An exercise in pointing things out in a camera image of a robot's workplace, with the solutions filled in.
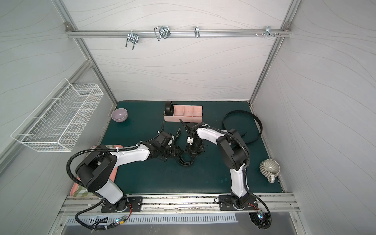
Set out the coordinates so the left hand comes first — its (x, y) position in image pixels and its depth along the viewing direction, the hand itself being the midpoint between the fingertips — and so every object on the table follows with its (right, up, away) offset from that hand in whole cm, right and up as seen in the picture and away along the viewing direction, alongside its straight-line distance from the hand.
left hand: (179, 154), depth 88 cm
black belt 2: (+49, +27, +26) cm, 62 cm away
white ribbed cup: (+54, -8, -3) cm, 54 cm away
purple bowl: (-47, +24, +20) cm, 56 cm away
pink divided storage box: (+7, +25, +27) cm, 37 cm away
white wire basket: (-57, +20, -19) cm, 63 cm away
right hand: (+8, -2, +2) cm, 8 cm away
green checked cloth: (-50, -17, -13) cm, 54 cm away
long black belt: (-8, +28, +13) cm, 32 cm away
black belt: (0, -2, -2) cm, 3 cm away
